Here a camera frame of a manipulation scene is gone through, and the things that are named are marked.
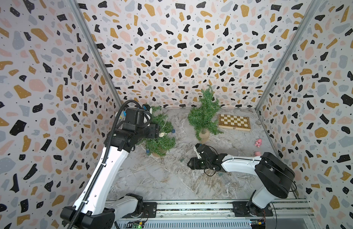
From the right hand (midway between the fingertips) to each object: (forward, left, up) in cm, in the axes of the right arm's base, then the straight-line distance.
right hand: (190, 165), depth 87 cm
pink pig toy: (+19, -48, -3) cm, 51 cm away
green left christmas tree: (+8, +14, +13) cm, 21 cm away
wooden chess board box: (+36, -33, -1) cm, 49 cm away
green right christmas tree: (+20, -8, +22) cm, 31 cm away
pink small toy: (+10, -45, -3) cm, 46 cm away
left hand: (+7, +18, +28) cm, 34 cm away
